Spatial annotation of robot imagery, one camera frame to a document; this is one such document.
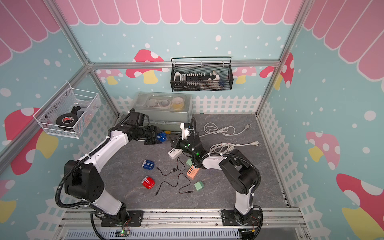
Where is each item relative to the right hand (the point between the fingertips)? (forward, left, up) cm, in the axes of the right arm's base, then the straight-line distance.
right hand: (166, 136), depth 81 cm
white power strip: (0, -2, -18) cm, 18 cm away
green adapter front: (-20, -18, -19) cm, 33 cm away
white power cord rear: (+22, -28, -21) cm, 41 cm away
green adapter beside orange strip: (-6, -12, -19) cm, 23 cm away
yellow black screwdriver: (+17, +4, -17) cm, 25 cm away
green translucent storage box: (+26, +4, -5) cm, 27 cm away
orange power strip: (-13, -14, -19) cm, 27 cm away
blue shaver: (+1, +3, -1) cm, 3 cm away
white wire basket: (+13, +44, +13) cm, 48 cm away
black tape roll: (0, +44, +15) cm, 47 cm away
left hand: (+2, +2, -2) cm, 4 cm away
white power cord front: (+5, -34, -20) cm, 40 cm away
